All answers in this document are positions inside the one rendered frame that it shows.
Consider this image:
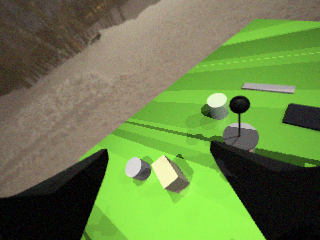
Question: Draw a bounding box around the black cylinder with white top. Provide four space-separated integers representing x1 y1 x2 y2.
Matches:
125 157 151 181

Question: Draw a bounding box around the glass french press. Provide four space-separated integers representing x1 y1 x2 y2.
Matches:
223 95 259 153

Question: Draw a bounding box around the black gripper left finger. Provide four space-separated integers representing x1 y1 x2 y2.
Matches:
0 149 109 240

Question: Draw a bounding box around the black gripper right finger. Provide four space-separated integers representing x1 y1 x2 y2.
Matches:
210 141 320 240

